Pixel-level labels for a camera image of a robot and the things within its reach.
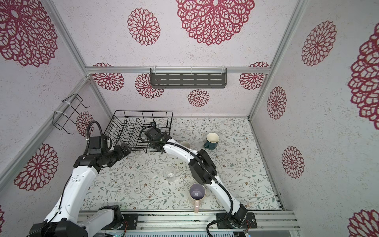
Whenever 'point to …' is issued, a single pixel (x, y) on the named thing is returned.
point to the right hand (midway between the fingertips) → (156, 134)
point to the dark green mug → (212, 140)
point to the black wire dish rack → (128, 127)
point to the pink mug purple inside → (197, 192)
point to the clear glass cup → (170, 175)
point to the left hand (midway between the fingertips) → (125, 155)
